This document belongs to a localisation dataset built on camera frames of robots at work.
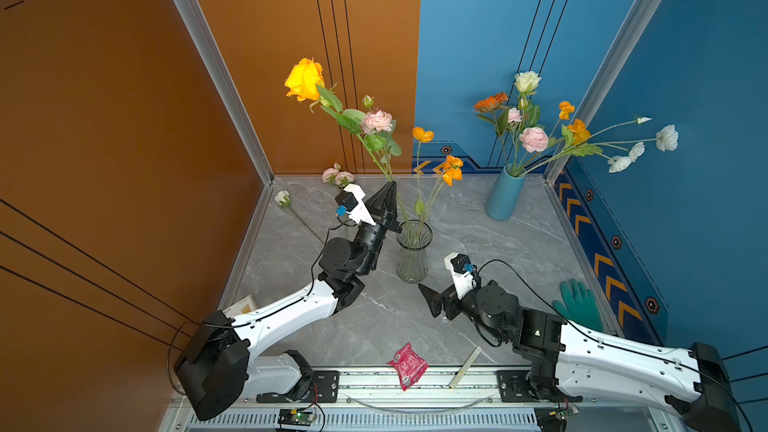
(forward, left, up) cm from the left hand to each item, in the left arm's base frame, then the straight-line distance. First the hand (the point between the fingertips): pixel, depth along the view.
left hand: (394, 182), depth 63 cm
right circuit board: (-37, -38, -41) cm, 67 cm away
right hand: (-12, -9, -20) cm, 25 cm away
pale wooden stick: (-27, -19, -41) cm, 52 cm away
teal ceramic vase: (+22, -37, -27) cm, 51 cm away
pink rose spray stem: (+39, +24, -37) cm, 59 cm away
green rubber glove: (-10, -54, -40) cm, 68 cm away
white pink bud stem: (+27, +41, -37) cm, 62 cm away
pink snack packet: (-27, -4, -39) cm, 48 cm away
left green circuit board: (-38, +21, -42) cm, 60 cm away
